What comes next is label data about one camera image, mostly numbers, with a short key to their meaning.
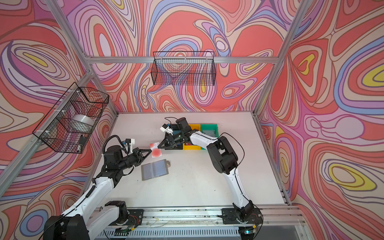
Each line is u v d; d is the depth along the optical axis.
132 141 0.77
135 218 0.72
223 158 0.58
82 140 0.73
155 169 0.89
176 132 0.83
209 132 1.04
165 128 0.85
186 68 0.96
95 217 0.53
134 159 0.72
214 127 1.02
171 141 0.79
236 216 0.65
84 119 0.73
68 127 0.74
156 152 0.81
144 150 0.78
